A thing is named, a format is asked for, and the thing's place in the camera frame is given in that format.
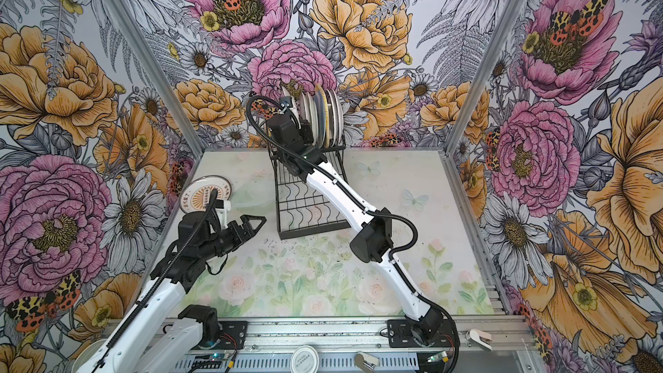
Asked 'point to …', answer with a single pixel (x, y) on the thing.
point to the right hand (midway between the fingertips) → (301, 124)
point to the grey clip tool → (366, 362)
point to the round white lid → (304, 359)
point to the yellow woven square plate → (326, 117)
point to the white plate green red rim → (331, 118)
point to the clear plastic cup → (87, 354)
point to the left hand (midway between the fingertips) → (259, 232)
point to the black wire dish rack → (299, 216)
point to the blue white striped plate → (320, 110)
